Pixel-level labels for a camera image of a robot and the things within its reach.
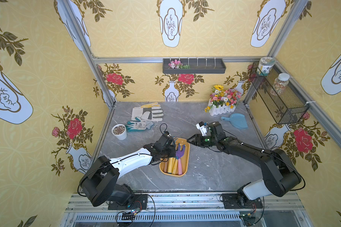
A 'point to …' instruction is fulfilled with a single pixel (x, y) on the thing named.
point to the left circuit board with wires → (129, 215)
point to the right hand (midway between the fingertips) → (192, 138)
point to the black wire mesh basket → (284, 105)
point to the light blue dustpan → (237, 119)
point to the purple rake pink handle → (179, 152)
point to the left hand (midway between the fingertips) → (170, 149)
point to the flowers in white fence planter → (222, 101)
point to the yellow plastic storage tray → (177, 166)
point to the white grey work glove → (151, 111)
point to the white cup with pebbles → (119, 131)
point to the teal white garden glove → (138, 125)
